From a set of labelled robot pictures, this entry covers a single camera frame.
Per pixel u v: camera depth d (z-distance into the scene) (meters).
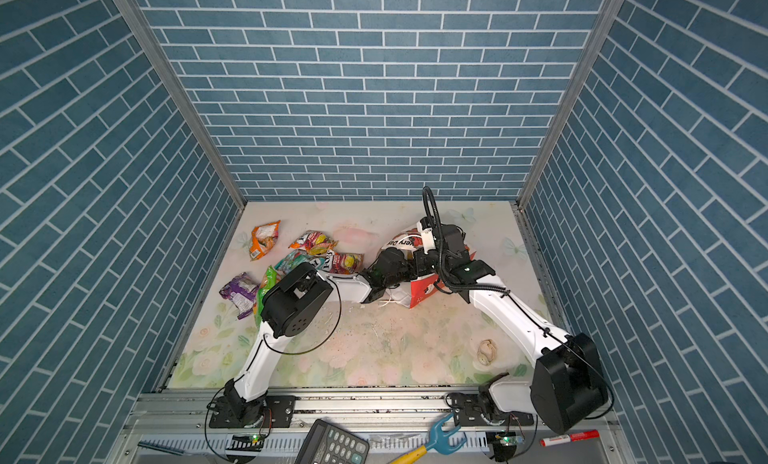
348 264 0.96
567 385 0.41
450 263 0.62
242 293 0.89
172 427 0.72
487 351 0.84
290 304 0.58
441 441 0.68
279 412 0.74
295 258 0.99
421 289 0.84
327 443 0.68
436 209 0.59
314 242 1.04
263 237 1.04
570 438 0.69
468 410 0.74
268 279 0.81
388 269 0.81
